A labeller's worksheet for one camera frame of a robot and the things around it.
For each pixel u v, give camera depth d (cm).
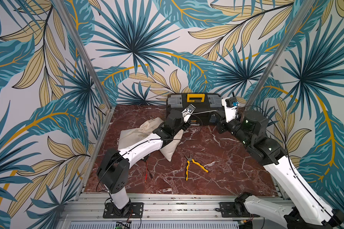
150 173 86
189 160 90
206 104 99
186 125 73
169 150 88
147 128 85
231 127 53
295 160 76
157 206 76
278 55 86
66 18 71
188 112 67
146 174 85
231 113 52
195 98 103
